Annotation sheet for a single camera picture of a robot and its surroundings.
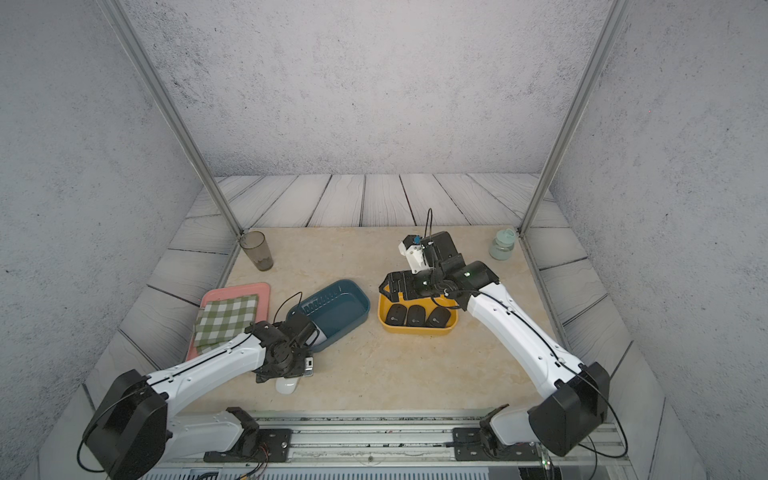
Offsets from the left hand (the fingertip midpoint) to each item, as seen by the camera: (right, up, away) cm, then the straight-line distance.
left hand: (299, 373), depth 83 cm
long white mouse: (-4, -3, 0) cm, 5 cm away
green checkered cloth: (-27, +12, +11) cm, 31 cm away
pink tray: (-20, +20, +24) cm, 37 cm away
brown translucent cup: (-20, +35, +17) cm, 44 cm away
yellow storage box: (+37, +17, +14) cm, 43 cm away
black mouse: (+27, +14, +11) cm, 32 cm away
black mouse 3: (+40, +13, +10) cm, 43 cm away
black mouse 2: (+33, +13, +11) cm, 37 cm away
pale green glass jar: (+64, +36, +24) cm, 78 cm away
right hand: (+26, +25, -9) cm, 37 cm away
